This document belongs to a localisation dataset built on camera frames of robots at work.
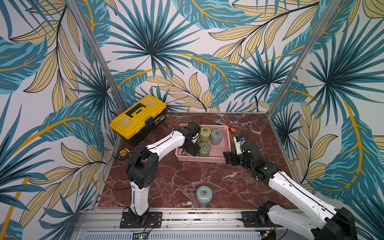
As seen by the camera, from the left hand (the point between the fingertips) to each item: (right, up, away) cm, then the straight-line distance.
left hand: (190, 151), depth 90 cm
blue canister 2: (+7, -19, -17) cm, 26 cm away
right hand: (+23, +1, -9) cm, 25 cm away
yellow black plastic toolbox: (-34, +15, 0) cm, 37 cm away
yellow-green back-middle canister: (+10, +10, +8) cm, 16 cm away
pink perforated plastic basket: (+17, -1, +5) cm, 18 cm away
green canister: (+9, +1, -1) cm, 9 cm away
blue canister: (+17, +8, +7) cm, 20 cm away
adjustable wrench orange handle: (+29, +13, +19) cm, 37 cm away
